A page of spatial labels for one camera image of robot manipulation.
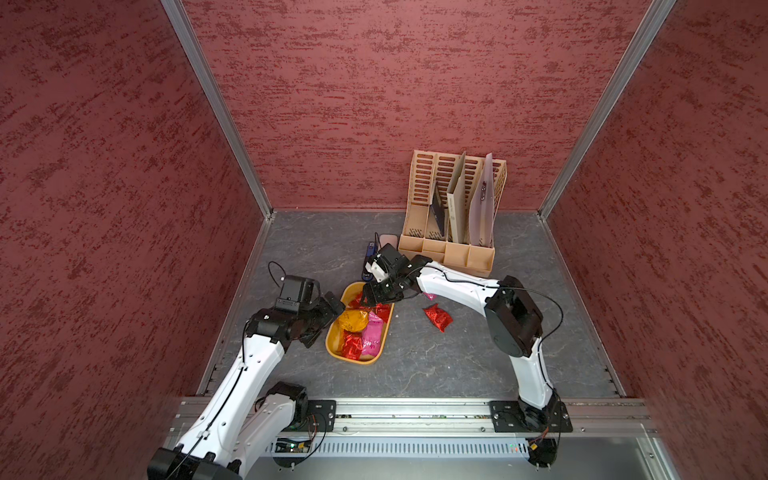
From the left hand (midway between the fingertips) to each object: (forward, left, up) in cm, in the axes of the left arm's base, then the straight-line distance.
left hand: (335, 322), depth 78 cm
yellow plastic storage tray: (0, +1, -10) cm, 10 cm away
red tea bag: (-4, -4, -7) cm, 9 cm away
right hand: (+8, -9, -6) cm, 13 cm away
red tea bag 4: (+6, -30, -10) cm, 32 cm away
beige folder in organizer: (+35, -36, +11) cm, 51 cm away
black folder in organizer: (+38, -30, +6) cm, 49 cm away
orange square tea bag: (+3, -4, -6) cm, 8 cm away
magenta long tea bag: (-1, -10, -7) cm, 12 cm away
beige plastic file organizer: (+33, -25, -3) cm, 41 cm away
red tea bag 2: (+7, -13, -7) cm, 16 cm away
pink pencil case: (+37, -14, -9) cm, 41 cm away
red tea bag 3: (+9, -4, -7) cm, 12 cm away
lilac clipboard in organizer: (+49, -50, -6) cm, 70 cm away
